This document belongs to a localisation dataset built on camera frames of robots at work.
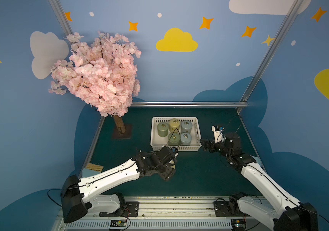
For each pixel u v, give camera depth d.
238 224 0.73
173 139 0.93
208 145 0.73
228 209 0.73
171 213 0.74
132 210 0.74
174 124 1.01
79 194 0.39
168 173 0.65
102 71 0.54
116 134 1.04
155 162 0.55
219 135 0.69
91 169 0.88
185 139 0.93
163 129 1.00
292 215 0.38
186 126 1.01
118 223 0.72
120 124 0.97
